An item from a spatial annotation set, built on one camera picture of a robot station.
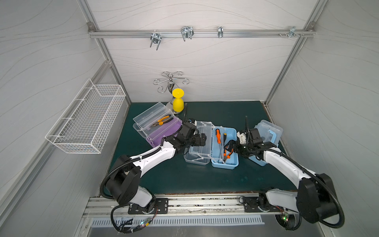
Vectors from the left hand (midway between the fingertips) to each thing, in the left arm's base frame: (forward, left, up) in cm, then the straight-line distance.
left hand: (199, 138), depth 84 cm
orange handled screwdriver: (+7, -12, -4) cm, 14 cm away
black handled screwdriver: (+10, -18, -12) cm, 24 cm away
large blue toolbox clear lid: (+6, -43, -2) cm, 43 cm away
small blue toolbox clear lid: (-9, -1, -4) cm, 10 cm away
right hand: (-3, -18, -6) cm, 20 cm away
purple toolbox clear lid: (+16, +29, -3) cm, 33 cm away
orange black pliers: (+15, +26, -5) cm, 30 cm away
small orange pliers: (-5, -17, -13) cm, 23 cm away
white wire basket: (-4, +54, +17) cm, 57 cm away
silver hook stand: (+33, +19, +12) cm, 40 cm away
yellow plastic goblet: (+24, +14, +5) cm, 29 cm away
